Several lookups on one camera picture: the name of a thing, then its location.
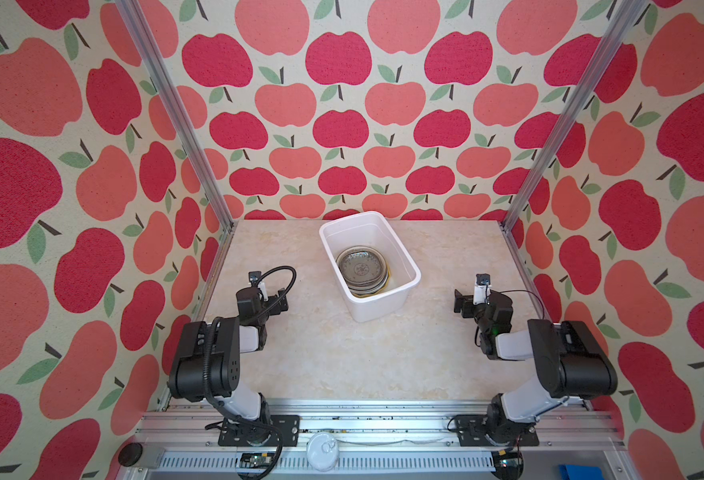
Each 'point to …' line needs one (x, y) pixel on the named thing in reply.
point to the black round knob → (130, 454)
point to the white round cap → (323, 452)
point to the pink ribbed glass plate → (364, 290)
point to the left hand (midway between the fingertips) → (273, 290)
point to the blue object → (580, 472)
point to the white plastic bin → (373, 229)
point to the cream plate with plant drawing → (362, 268)
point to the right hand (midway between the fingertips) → (479, 290)
